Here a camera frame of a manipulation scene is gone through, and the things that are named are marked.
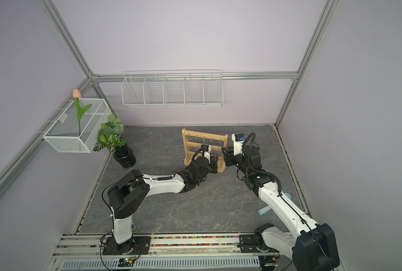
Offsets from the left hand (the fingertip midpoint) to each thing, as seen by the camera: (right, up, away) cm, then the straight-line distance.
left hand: (218, 158), depth 87 cm
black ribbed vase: (-53, +1, +6) cm, 53 cm away
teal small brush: (+24, -24, -5) cm, 35 cm away
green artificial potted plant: (-52, +11, -8) cm, 54 cm away
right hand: (+3, +6, -8) cm, 11 cm away
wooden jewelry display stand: (-18, -3, +15) cm, 23 cm away
